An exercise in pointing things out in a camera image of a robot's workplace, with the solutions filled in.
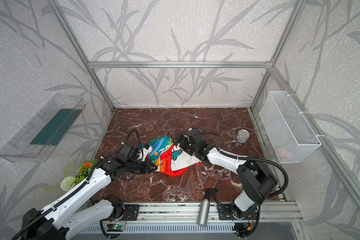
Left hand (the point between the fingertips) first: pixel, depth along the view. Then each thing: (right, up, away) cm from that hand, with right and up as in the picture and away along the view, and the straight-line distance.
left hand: (158, 163), depth 76 cm
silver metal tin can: (+51, +12, +21) cm, 57 cm away
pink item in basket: (+62, +6, -4) cm, 63 cm away
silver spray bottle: (+23, -21, -4) cm, 31 cm away
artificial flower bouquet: (-38, -5, -11) cm, 40 cm away
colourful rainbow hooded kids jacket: (+4, +1, +5) cm, 6 cm away
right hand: (+8, +12, +10) cm, 18 cm away
